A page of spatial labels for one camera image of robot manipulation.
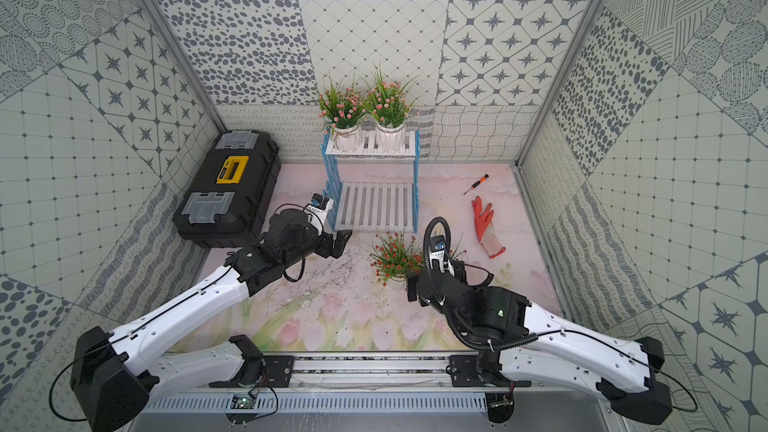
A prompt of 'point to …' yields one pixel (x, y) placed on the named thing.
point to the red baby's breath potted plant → (395, 258)
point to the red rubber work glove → (485, 230)
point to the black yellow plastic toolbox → (228, 199)
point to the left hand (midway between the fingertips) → (344, 227)
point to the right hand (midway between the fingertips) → (426, 272)
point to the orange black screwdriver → (477, 183)
